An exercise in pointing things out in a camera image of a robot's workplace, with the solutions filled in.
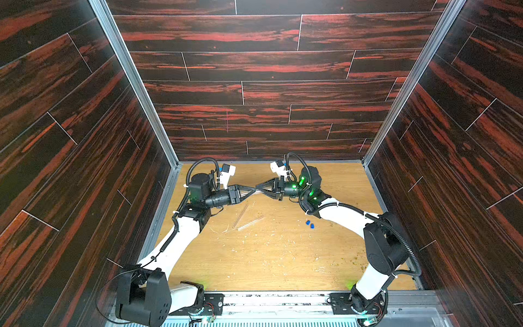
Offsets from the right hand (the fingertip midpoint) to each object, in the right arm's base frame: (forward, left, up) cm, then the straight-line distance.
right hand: (258, 186), depth 74 cm
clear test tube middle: (+3, +10, -29) cm, 31 cm away
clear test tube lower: (-1, +4, -27) cm, 28 cm away
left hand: (-3, +1, -1) cm, 3 cm away
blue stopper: (-1, -25, -28) cm, 38 cm away
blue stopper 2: (+1, -23, -29) cm, 37 cm away
